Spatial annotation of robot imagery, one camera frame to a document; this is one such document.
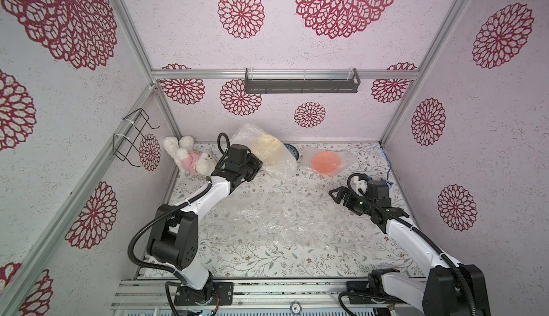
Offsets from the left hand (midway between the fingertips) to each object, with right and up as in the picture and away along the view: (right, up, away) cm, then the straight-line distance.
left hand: (265, 161), depth 89 cm
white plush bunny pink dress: (-31, -1, +10) cm, 32 cm away
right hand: (+29, -13, -4) cm, 32 cm away
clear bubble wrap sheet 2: (-22, -29, +1) cm, 36 cm away
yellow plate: (+5, 0, +3) cm, 6 cm away
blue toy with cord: (+54, -8, +6) cm, 55 cm away
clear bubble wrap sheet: (+10, -23, +4) cm, 25 cm away
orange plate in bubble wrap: (+30, 0, +21) cm, 37 cm away
